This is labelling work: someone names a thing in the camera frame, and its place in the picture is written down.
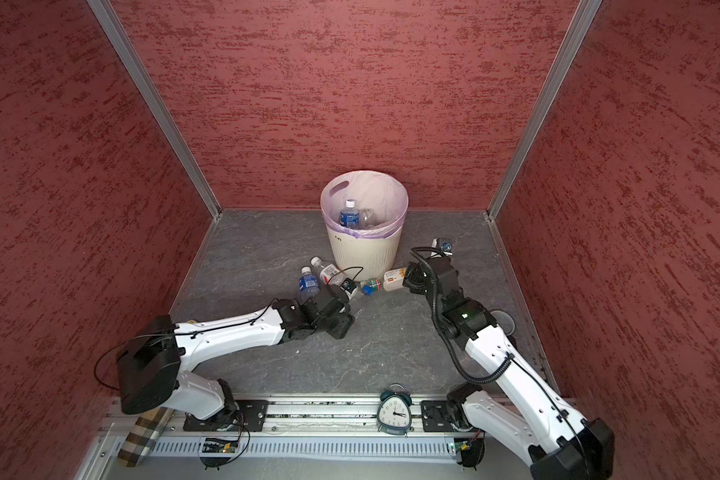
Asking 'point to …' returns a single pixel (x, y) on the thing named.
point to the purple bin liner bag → (386, 194)
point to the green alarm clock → (394, 414)
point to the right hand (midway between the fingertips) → (420, 271)
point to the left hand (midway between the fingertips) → (343, 320)
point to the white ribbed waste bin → (364, 213)
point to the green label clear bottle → (370, 286)
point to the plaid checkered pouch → (142, 434)
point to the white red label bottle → (330, 274)
